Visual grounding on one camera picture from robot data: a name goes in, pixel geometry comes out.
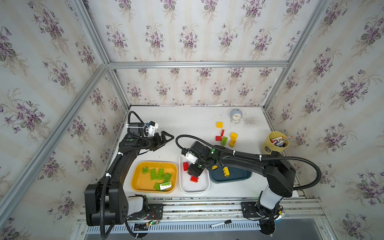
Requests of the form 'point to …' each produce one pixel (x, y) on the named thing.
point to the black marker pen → (227, 221)
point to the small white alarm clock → (236, 116)
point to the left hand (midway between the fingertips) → (168, 139)
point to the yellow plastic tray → (142, 182)
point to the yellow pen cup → (275, 141)
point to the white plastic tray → (187, 186)
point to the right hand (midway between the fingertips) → (189, 170)
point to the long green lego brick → (153, 174)
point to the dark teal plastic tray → (217, 175)
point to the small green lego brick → (145, 170)
